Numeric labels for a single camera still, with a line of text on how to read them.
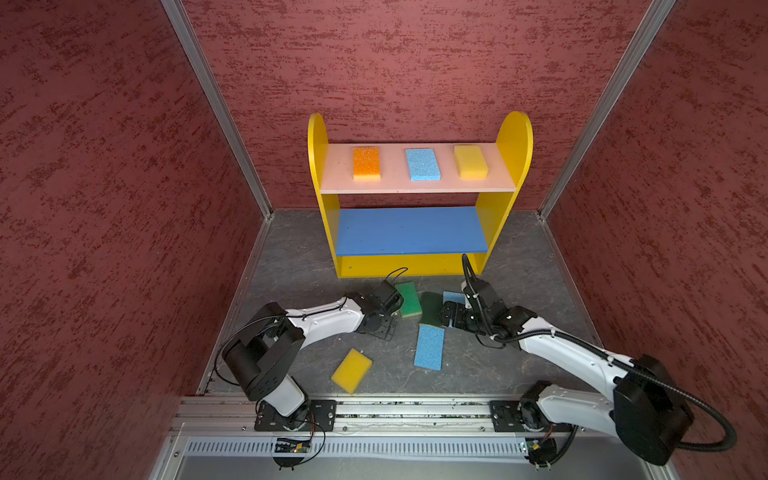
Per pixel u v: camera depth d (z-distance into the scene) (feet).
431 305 3.02
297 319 1.61
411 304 3.06
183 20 2.37
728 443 1.24
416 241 2.95
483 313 2.11
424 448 2.54
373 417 2.49
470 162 2.44
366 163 2.43
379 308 2.26
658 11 2.32
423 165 2.44
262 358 1.45
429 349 2.79
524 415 2.17
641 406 1.33
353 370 2.64
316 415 2.43
